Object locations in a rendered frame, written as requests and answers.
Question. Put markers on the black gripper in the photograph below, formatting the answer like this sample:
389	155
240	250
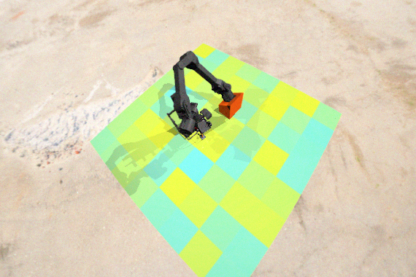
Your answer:
205	113

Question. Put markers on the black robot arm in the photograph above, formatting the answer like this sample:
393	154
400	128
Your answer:
181	102

